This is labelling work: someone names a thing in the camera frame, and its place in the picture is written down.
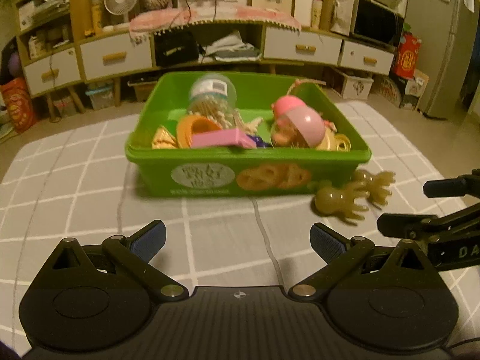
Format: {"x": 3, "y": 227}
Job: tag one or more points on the yellow translucent ring toy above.
{"x": 342, "y": 143}

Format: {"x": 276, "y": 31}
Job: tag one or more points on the green plastic storage box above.
{"x": 229, "y": 171}

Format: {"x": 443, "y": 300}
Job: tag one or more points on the clear lidded plastic bin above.
{"x": 101, "y": 97}

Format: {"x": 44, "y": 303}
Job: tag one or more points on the translucent yellow octopus toy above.
{"x": 341, "y": 202}

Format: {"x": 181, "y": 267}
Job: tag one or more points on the beige dried starfish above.
{"x": 250, "y": 128}

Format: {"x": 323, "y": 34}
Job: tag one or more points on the folded clothes stack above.
{"x": 232, "y": 49}

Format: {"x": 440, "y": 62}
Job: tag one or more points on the pink rectangular box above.
{"x": 225, "y": 137}

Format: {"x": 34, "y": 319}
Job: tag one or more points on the black bag in cabinet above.
{"x": 175, "y": 48}

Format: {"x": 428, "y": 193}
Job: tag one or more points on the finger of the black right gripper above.
{"x": 460, "y": 186}
{"x": 416, "y": 226}

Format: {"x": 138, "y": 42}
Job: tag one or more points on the wooden white tv cabinet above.
{"x": 114, "y": 55}

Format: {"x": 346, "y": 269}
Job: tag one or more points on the orange ring toy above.
{"x": 190, "y": 125}

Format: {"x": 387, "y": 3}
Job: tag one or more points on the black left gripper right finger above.
{"x": 341, "y": 255}

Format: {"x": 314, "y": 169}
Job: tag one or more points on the yellow round lidded container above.
{"x": 328, "y": 143}

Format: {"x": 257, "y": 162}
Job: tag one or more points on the yellow green striped toy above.
{"x": 163, "y": 139}

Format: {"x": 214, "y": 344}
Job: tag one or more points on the red gift box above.
{"x": 406, "y": 56}

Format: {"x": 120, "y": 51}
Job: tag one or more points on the white cutout storage crate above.
{"x": 351, "y": 85}

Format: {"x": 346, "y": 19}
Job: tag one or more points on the red orange snack bucket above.
{"x": 19, "y": 105}

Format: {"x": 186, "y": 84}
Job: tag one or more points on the pink clear capsule ball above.
{"x": 300, "y": 127}

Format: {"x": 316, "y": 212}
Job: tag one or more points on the pink white cabinet cloth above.
{"x": 167, "y": 20}

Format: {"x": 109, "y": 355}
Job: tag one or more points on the grey checked table cloth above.
{"x": 72, "y": 179}

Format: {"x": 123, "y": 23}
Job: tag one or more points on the wooden open shelf unit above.
{"x": 53, "y": 21}

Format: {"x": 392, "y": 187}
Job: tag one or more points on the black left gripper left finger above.
{"x": 133, "y": 254}

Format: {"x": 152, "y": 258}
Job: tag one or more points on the grey refrigerator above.
{"x": 447, "y": 29}

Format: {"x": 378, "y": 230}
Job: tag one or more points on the clear cotton swab jar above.
{"x": 213, "y": 96}

